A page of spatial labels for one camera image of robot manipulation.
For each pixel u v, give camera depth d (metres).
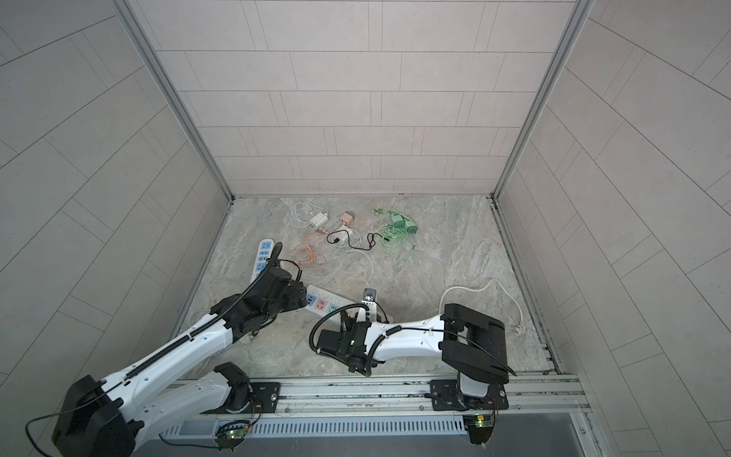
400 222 1.05
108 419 0.37
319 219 1.07
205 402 0.56
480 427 0.68
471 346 0.43
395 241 1.03
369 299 0.67
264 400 0.71
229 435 0.64
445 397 0.71
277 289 0.62
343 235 1.02
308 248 0.99
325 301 0.85
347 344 0.60
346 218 1.08
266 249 0.97
